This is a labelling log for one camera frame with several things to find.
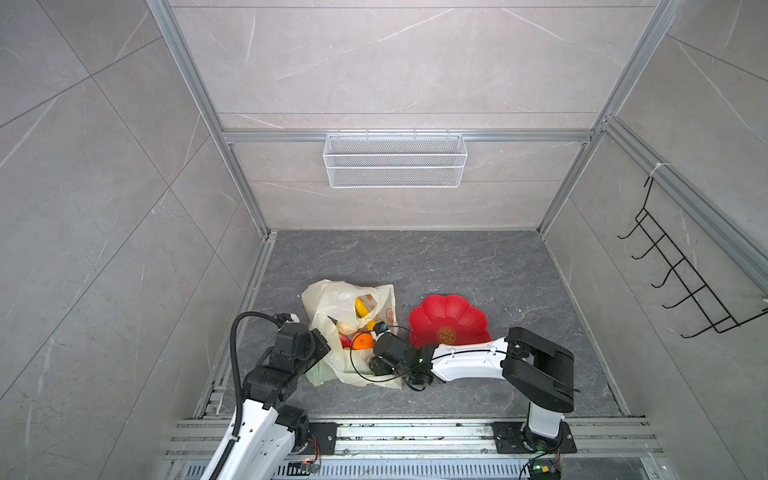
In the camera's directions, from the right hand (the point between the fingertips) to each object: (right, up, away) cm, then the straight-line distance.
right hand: (375, 361), depth 86 cm
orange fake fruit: (-4, +6, 0) cm, 7 cm away
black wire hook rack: (+71, +23, -23) cm, 78 cm away
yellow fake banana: (-5, +14, +9) cm, 18 cm away
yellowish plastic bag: (-5, +18, -10) cm, 21 cm away
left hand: (-13, +11, -7) cm, 18 cm away
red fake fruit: (-9, +5, +1) cm, 10 cm away
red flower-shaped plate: (+23, +10, +9) cm, 27 cm away
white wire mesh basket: (+6, +64, +15) cm, 66 cm away
